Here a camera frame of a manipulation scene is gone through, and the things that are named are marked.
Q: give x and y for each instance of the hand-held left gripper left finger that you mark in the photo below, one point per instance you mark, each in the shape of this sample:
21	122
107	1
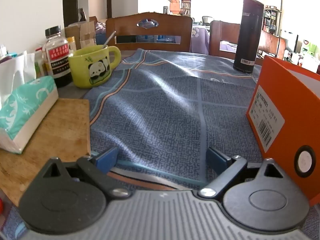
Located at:
107	156

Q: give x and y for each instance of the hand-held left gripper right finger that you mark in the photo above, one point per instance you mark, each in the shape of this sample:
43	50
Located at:
215	160

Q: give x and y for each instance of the orange cardboard box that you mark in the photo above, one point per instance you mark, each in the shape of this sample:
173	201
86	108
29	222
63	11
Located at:
287	92

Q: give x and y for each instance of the wooden cutting board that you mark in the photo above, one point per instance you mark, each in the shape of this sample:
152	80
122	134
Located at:
62	130

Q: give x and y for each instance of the blue patterned tablecloth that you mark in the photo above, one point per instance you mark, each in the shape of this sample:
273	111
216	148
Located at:
162	105

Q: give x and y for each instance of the teal and white tissue pack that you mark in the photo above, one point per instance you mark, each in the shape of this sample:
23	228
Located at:
25	110

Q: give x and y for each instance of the green panda mug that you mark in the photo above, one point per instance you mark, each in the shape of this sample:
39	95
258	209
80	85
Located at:
85	62

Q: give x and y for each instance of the dark bottle with black cap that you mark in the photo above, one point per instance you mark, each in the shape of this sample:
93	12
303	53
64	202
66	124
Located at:
58	57

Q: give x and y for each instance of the metal spoon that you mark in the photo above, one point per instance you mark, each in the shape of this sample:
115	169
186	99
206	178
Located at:
108	40

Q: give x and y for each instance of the jar with yellow lid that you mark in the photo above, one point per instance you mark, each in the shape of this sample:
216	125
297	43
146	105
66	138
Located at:
72	43

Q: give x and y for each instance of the brown paper bag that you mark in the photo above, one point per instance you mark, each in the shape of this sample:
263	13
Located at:
86	33

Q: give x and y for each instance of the black thermos flask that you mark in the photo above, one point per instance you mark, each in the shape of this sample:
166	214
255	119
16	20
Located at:
247	35

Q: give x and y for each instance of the bookshelf with books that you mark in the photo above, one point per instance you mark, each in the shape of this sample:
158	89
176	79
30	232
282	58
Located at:
186	5

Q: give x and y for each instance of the dark wooden door frame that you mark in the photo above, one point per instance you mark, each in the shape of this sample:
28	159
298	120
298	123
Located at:
70	2

